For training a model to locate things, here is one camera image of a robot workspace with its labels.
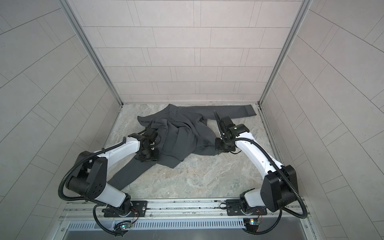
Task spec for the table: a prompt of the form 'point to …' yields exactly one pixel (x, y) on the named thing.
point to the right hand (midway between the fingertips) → (217, 149)
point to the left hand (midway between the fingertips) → (159, 157)
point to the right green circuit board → (251, 224)
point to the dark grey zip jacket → (179, 130)
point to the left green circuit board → (127, 225)
